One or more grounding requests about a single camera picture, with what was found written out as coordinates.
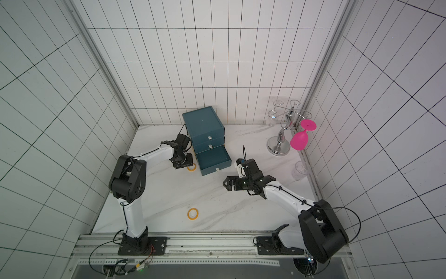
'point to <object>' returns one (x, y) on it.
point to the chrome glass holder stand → (276, 145)
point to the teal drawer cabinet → (208, 132)
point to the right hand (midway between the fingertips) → (226, 183)
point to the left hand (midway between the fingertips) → (187, 166)
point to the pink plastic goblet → (299, 140)
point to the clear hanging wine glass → (271, 119)
